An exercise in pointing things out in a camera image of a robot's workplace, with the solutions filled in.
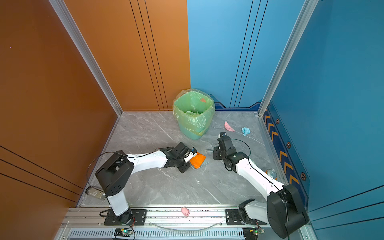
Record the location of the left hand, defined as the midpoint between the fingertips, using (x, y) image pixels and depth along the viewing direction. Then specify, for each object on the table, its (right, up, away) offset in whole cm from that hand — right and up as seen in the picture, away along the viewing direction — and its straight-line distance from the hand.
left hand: (188, 164), depth 91 cm
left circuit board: (-30, -27, -20) cm, 45 cm away
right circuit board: (+32, -28, -20) cm, 47 cm away
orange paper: (+6, +2, 0) cm, 6 cm away
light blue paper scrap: (+41, +20, +17) cm, 48 cm away
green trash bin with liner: (+3, +35, +14) cm, 38 cm away
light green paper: (+1, +33, +14) cm, 35 cm away
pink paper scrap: (+29, +23, +20) cm, 42 cm away
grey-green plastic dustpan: (+10, +1, +1) cm, 10 cm away
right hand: (+16, +10, -4) cm, 19 cm away
